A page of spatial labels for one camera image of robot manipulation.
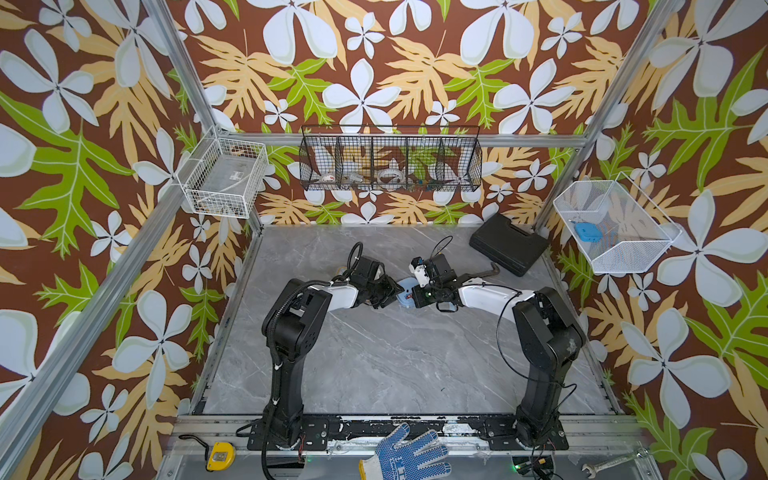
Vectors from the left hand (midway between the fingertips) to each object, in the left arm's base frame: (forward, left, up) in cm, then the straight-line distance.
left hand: (405, 287), depth 98 cm
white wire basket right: (+6, -58, +24) cm, 63 cm away
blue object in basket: (+5, -51, +22) cm, 56 cm away
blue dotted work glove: (-47, +2, -3) cm, 48 cm away
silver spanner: (-49, -42, -2) cm, 65 cm away
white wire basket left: (+18, +54, +31) cm, 65 cm away
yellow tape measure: (-47, +46, -1) cm, 65 cm away
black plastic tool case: (+20, -40, -2) cm, 45 cm away
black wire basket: (+34, +3, +27) cm, 43 cm away
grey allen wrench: (+10, -33, -4) cm, 35 cm away
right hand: (-2, -2, 0) cm, 3 cm away
